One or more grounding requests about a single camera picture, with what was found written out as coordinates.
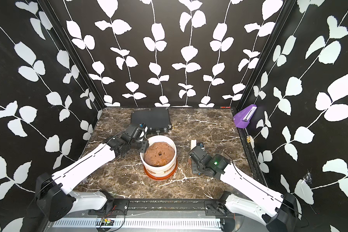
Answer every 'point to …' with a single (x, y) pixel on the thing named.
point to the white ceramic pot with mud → (160, 158)
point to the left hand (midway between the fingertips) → (146, 141)
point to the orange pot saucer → (162, 177)
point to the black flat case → (157, 119)
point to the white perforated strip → (141, 223)
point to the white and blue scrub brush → (193, 144)
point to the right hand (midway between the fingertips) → (194, 163)
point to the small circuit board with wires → (107, 222)
